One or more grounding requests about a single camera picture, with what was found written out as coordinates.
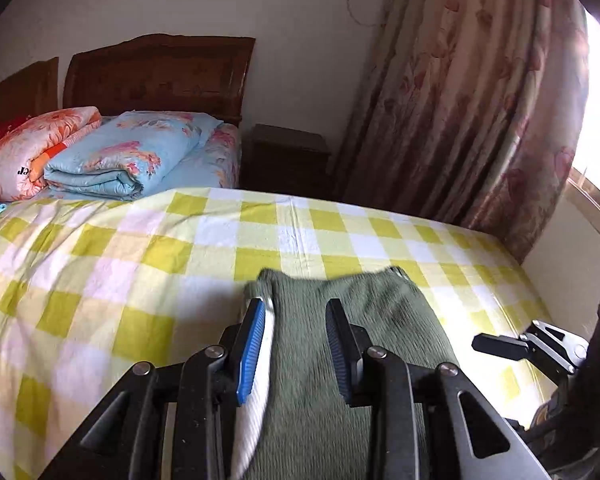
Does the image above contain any pink floral curtain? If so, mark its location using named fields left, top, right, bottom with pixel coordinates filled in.
left=332, top=0, right=588, bottom=260

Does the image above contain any large dark wooden headboard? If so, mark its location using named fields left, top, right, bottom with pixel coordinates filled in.
left=62, top=34, right=256, bottom=126

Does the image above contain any pink floral folded quilt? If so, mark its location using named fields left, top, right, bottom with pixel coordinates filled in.
left=0, top=106, right=102, bottom=203

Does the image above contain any green white knit sweater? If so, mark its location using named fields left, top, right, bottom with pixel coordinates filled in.
left=230, top=268, right=457, bottom=479

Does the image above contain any small dark wooden headboard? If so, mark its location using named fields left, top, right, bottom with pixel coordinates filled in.
left=0, top=56, right=59, bottom=123

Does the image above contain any light blue floral quilt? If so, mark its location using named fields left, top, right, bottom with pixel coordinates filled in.
left=44, top=110, right=222, bottom=200

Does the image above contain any yellow checked bed sheet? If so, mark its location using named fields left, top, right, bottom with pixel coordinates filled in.
left=0, top=188, right=550, bottom=479

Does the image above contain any dark wooden nightstand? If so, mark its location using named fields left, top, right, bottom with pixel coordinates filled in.
left=239, top=124, right=332, bottom=198

